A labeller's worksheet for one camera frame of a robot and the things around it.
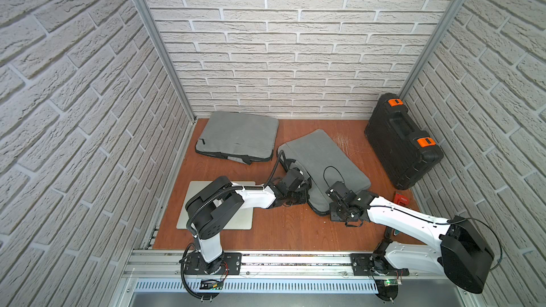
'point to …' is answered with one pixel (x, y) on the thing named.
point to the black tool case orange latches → (402, 146)
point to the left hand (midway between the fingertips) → (313, 195)
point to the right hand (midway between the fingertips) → (337, 214)
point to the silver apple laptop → (242, 221)
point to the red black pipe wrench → (400, 200)
